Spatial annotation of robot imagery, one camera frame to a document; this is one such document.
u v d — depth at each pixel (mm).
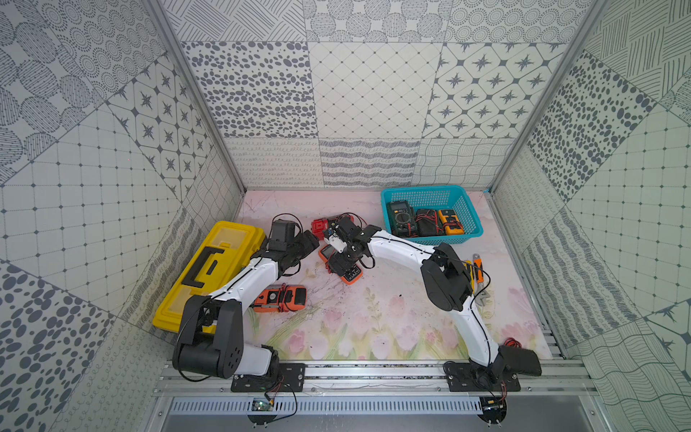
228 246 818
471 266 953
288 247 708
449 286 555
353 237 738
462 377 729
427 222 998
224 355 424
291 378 735
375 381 762
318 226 1035
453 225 1041
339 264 851
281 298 851
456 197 1099
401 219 1016
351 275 913
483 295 895
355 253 819
